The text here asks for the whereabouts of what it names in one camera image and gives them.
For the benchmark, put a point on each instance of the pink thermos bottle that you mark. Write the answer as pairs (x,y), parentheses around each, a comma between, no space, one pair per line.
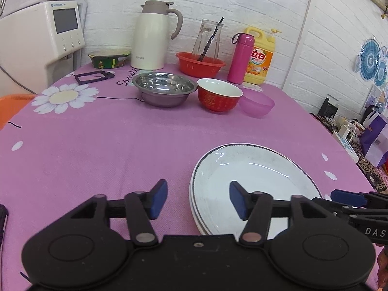
(244,44)

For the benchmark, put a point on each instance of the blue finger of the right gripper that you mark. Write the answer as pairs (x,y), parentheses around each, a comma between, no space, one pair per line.
(348,198)

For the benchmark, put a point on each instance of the black box by wall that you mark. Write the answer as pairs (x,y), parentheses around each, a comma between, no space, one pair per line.
(329,107)

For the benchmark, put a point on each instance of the stainless steel bowl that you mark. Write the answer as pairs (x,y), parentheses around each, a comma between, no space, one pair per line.
(165,90)

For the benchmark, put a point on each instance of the green instant noodle bowl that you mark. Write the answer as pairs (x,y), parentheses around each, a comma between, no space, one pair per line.
(109,58)

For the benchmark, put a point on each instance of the glass pitcher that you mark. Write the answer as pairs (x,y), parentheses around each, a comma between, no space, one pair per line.
(209,40)

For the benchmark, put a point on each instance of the black stirring stick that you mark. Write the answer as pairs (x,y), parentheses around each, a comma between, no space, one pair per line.
(210,39)

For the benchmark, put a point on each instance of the blue round wall decoration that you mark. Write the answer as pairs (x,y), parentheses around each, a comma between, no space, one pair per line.
(371,62)

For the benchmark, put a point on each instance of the white power strip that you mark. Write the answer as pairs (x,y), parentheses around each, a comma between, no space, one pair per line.
(344,137)

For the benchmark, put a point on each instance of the white blue-rimmed plate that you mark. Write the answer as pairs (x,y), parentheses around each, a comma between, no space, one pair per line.
(256,168)

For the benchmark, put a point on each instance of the white thermos jug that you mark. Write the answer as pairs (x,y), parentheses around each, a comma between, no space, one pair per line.
(151,35)

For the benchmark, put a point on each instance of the white water dispenser appliance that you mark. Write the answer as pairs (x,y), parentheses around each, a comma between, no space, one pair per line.
(39,45)

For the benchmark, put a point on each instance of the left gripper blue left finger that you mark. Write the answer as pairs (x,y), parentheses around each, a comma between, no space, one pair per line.
(142,207)

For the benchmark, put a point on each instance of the white floral plate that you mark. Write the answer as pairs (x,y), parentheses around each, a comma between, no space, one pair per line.
(203,230)

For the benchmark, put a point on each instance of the purple plastic bowl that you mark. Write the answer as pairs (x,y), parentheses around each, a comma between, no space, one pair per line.
(255,104)

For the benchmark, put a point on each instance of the red plastic colander basket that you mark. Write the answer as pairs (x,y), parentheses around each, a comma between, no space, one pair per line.
(190,65)

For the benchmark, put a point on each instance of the pink floral tablecloth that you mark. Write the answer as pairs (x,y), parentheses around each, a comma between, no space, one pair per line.
(114,144)

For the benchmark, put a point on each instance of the orange plastic stool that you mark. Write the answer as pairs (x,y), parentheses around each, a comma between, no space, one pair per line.
(11,105)

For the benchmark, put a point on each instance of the red ceramic bowl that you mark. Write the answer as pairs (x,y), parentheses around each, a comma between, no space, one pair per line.
(217,95)

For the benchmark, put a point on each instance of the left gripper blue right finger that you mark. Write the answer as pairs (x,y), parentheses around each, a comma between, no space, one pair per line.
(254,208)

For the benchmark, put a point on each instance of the black rectangular frame clip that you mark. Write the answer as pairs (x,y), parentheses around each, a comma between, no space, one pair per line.
(93,77)

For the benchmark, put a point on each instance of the purple paper bag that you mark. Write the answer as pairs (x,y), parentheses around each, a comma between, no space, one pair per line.
(374,139)

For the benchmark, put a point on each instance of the yellow dish soap bottle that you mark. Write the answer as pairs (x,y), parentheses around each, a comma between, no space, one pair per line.
(261,55)

